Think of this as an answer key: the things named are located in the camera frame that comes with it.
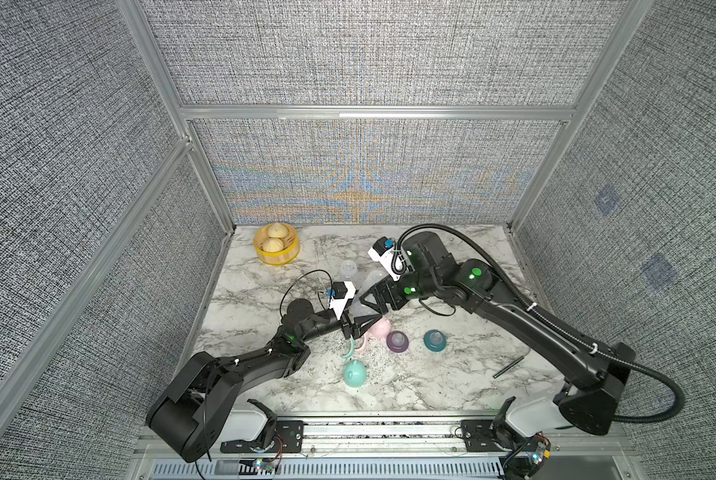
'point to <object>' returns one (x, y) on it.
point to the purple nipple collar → (397, 341)
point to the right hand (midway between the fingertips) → (373, 283)
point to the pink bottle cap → (381, 328)
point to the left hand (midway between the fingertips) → (378, 303)
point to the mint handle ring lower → (352, 348)
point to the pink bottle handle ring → (365, 337)
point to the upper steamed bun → (277, 230)
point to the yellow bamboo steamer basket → (286, 256)
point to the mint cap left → (355, 373)
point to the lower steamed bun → (273, 245)
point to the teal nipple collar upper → (434, 340)
